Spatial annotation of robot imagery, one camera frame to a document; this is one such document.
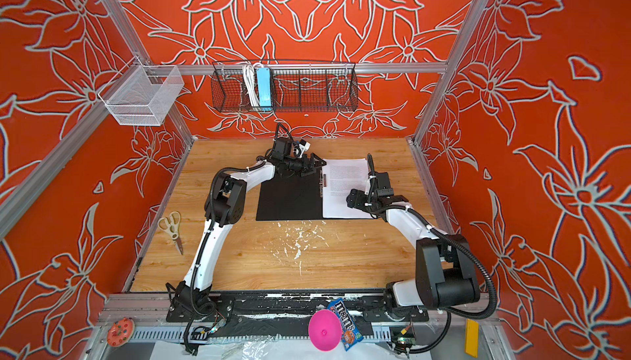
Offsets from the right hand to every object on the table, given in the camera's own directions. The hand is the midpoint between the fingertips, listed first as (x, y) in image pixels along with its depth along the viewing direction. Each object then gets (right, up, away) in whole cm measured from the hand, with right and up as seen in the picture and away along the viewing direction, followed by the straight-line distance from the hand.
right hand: (352, 198), depth 90 cm
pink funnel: (-11, -32, -25) cm, 42 cm away
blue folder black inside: (-23, -1, +7) cm, 24 cm away
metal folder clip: (-11, +5, +11) cm, 16 cm away
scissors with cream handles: (-69, -11, 0) cm, 70 cm away
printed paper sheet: (-2, +8, +14) cm, 16 cm away
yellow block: (+31, -37, -21) cm, 53 cm away
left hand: (-12, +13, +10) cm, 20 cm away
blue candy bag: (-4, -34, -22) cm, 41 cm away
